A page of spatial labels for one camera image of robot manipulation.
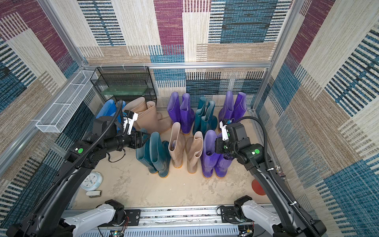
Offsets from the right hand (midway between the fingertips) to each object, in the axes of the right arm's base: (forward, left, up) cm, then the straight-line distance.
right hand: (217, 144), depth 72 cm
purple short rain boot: (-7, +5, +3) cm, 10 cm away
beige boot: (+3, +12, -10) cm, 15 cm away
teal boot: (+18, +10, -5) cm, 20 cm away
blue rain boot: (+23, +60, +3) cm, 64 cm away
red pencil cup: (-14, -23, -23) cm, 35 cm away
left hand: (+1, +33, +9) cm, 34 cm away
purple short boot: (+21, -8, 0) cm, 22 cm away
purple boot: (-9, -2, -7) cm, 11 cm away
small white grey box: (-17, +64, -20) cm, 69 cm away
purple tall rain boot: (+22, +23, +3) cm, 32 cm away
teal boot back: (+13, +3, +2) cm, 13 cm away
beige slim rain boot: (+20, +37, -5) cm, 42 cm away
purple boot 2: (+23, -15, +2) cm, 28 cm away
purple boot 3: (+21, +15, 0) cm, 25 cm away
